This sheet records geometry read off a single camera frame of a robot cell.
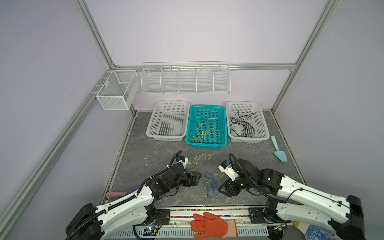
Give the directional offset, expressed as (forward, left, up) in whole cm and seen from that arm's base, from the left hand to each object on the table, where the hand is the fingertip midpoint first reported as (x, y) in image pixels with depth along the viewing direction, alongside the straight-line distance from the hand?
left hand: (194, 177), depth 79 cm
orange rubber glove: (-22, -6, -7) cm, 24 cm away
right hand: (-8, -13, +4) cm, 16 cm away
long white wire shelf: (+59, +2, +22) cm, 63 cm away
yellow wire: (+13, -1, -6) cm, 14 cm away
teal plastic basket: (+39, -11, -8) cm, 41 cm away
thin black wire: (+40, -39, -5) cm, 56 cm away
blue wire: (-2, -10, -8) cm, 13 cm away
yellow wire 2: (+3, -12, -7) cm, 14 cm away
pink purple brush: (-2, +49, -12) cm, 50 cm away
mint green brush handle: (+14, -56, -8) cm, 59 cm away
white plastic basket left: (+49, +17, -8) cm, 52 cm away
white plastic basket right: (+41, -49, -5) cm, 64 cm away
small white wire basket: (+58, +49, +15) cm, 77 cm away
